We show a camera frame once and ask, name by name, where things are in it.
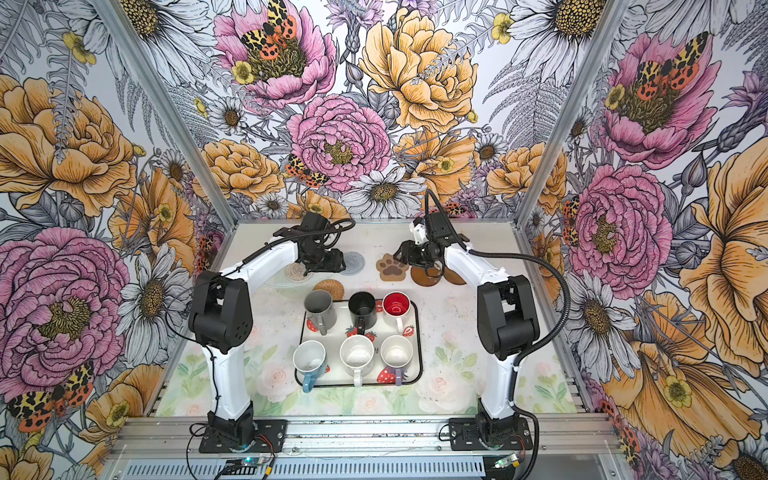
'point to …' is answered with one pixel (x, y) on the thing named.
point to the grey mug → (320, 310)
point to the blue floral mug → (310, 359)
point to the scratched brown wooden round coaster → (420, 276)
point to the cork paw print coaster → (391, 269)
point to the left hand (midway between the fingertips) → (335, 273)
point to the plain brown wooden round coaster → (453, 277)
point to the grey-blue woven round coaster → (354, 263)
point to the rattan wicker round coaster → (332, 286)
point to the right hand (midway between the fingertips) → (401, 264)
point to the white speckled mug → (356, 356)
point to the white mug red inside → (396, 304)
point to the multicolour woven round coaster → (296, 272)
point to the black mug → (363, 311)
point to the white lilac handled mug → (396, 352)
